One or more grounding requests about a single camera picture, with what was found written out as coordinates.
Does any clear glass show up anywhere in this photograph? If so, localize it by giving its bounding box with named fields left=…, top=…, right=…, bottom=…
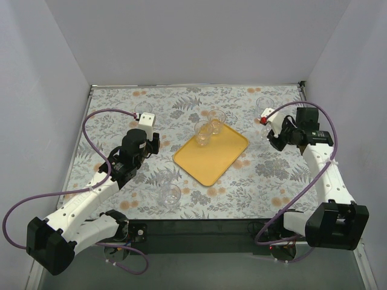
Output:
left=134, top=101, right=152, bottom=118
left=207, top=109, right=226, bottom=135
left=158, top=183, right=181, bottom=208
left=255, top=97, right=275, bottom=120

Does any clear glass mid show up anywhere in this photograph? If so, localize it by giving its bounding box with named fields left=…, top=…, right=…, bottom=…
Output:
left=194, top=120, right=213, bottom=146
left=260, top=125, right=272, bottom=140

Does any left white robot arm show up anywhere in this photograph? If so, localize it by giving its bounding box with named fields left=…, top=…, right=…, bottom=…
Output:
left=26, top=129, right=160, bottom=276

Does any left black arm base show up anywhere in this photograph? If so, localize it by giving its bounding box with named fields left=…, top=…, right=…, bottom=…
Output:
left=102, top=223, right=148, bottom=262

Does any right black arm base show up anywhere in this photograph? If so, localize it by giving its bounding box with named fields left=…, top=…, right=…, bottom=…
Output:
left=259, top=222, right=298, bottom=262

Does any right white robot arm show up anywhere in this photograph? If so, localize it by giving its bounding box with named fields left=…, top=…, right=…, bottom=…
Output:
left=261, top=108, right=369, bottom=250

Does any yellow plastic tray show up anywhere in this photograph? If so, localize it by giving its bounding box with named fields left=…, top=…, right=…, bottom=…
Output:
left=173, top=124, right=249, bottom=187

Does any floral patterned table mat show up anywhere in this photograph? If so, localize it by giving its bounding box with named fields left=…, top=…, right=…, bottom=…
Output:
left=67, top=85, right=318, bottom=219

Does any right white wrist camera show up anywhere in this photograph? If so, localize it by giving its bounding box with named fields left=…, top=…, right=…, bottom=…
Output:
left=260, top=108, right=285, bottom=138

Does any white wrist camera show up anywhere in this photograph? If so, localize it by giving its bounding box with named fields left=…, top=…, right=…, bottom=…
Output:
left=138, top=112, right=156, bottom=141
left=260, top=108, right=285, bottom=138

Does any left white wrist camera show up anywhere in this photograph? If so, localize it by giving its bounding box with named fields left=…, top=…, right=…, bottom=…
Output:
left=138, top=112, right=156, bottom=141

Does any aluminium frame rail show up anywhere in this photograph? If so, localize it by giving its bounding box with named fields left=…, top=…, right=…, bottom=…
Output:
left=27, top=80, right=379, bottom=290

